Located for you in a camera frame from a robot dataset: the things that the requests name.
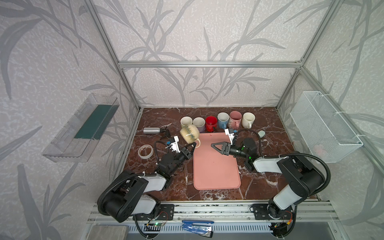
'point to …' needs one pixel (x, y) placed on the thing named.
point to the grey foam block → (108, 232)
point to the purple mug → (199, 122)
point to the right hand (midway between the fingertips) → (213, 142)
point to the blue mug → (223, 118)
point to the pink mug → (234, 119)
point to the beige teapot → (189, 134)
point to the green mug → (185, 121)
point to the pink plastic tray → (214, 171)
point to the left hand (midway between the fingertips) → (198, 140)
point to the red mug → (211, 123)
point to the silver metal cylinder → (151, 130)
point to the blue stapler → (203, 228)
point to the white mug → (248, 119)
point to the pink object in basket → (320, 151)
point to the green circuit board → (155, 224)
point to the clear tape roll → (145, 151)
